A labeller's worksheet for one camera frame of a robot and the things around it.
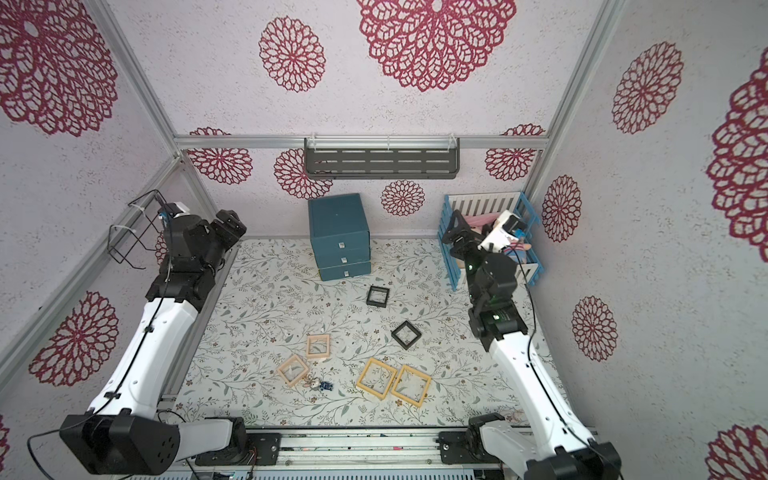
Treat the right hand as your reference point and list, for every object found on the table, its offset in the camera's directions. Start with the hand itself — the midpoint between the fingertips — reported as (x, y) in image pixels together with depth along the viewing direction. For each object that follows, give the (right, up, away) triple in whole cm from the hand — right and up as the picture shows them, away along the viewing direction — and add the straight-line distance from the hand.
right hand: (468, 223), depth 69 cm
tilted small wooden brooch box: (-46, -40, +18) cm, 64 cm away
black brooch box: (-21, -22, +31) cm, 44 cm away
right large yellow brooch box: (-12, -44, +15) cm, 48 cm away
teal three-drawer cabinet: (-34, 0, +27) cm, 44 cm away
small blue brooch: (-36, -43, +14) cm, 58 cm away
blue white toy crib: (+17, +12, +41) cm, 46 cm away
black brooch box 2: (-15, -33, +23) cm, 43 cm away
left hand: (-58, +1, +5) cm, 58 cm away
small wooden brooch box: (-40, -35, +23) cm, 58 cm away
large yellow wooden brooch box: (-22, -42, +16) cm, 50 cm away
